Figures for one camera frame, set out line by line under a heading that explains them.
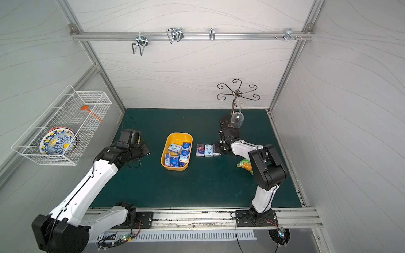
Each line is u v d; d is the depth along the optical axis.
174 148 0.96
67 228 0.36
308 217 0.78
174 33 0.77
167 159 0.88
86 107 0.78
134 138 0.60
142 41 0.78
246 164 0.88
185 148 0.96
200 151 0.95
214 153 0.95
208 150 0.96
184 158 0.88
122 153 0.53
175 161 0.88
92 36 0.78
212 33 0.75
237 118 0.86
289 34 0.77
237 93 0.86
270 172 0.49
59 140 0.62
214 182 0.87
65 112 0.70
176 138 1.02
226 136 0.78
